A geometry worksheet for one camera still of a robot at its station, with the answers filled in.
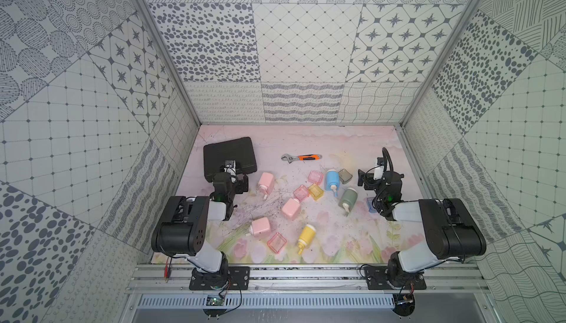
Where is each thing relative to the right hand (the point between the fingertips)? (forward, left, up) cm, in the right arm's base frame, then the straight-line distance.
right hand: (371, 172), depth 95 cm
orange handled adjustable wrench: (+11, +36, -4) cm, 38 cm away
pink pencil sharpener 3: (-25, +46, +2) cm, 53 cm away
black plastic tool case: (+13, +61, -1) cm, 62 cm away
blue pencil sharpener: (-6, +18, +2) cm, 19 cm away
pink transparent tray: (-7, +31, -5) cm, 32 cm away
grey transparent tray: (+2, +11, -5) cm, 12 cm away
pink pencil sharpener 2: (-18, +35, +1) cm, 39 cm away
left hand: (-2, +58, +1) cm, 58 cm away
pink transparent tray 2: (-29, +40, -5) cm, 50 cm away
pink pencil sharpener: (-7, +46, +2) cm, 46 cm away
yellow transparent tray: (-7, +25, -5) cm, 26 cm away
